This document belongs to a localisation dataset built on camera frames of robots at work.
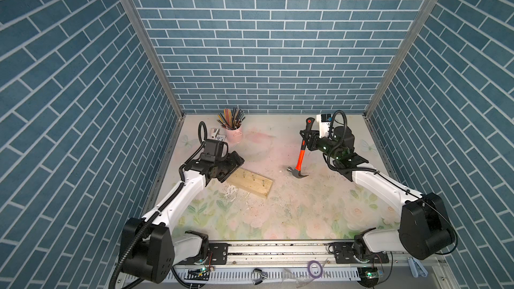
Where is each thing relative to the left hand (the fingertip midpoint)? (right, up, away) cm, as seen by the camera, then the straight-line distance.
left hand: (244, 164), depth 83 cm
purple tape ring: (+25, -37, -14) cm, 46 cm away
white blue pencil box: (-16, +11, +26) cm, 32 cm away
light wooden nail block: (+2, -9, +6) cm, 11 cm away
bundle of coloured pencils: (-9, +20, +15) cm, 27 cm away
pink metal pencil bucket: (-7, +11, +19) cm, 23 cm away
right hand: (+25, +14, -2) cm, 28 cm away
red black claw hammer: (+22, -3, +1) cm, 22 cm away
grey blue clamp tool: (+62, -34, -13) cm, 72 cm away
